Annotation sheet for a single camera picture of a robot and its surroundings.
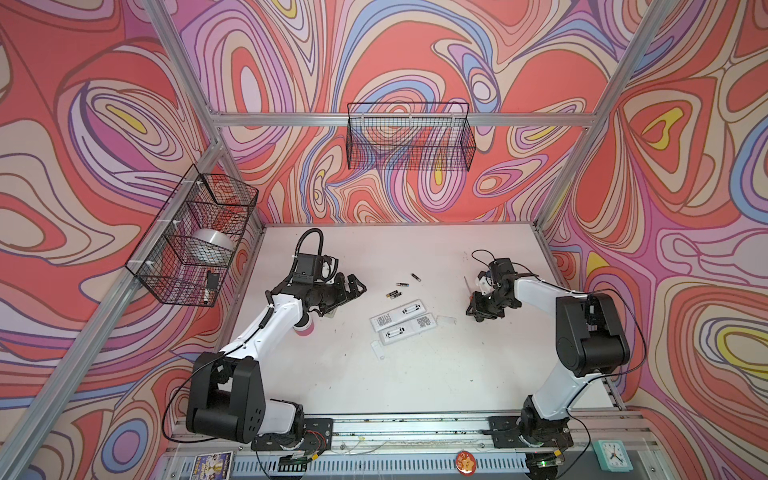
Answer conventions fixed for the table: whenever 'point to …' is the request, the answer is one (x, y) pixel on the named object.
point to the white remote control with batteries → (408, 329)
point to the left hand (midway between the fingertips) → (357, 291)
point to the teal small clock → (612, 456)
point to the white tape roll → (211, 247)
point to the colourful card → (212, 466)
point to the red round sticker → (465, 463)
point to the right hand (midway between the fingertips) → (474, 318)
